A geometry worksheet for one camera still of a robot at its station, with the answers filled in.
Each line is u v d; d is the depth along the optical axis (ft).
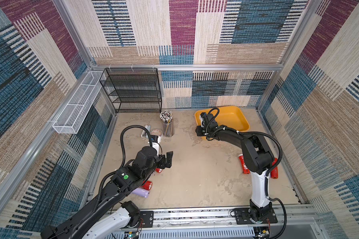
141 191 2.60
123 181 1.58
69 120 3.00
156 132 3.53
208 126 2.60
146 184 2.65
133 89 3.63
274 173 2.79
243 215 2.40
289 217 2.43
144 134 3.43
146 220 2.41
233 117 3.74
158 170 2.86
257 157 1.80
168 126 3.16
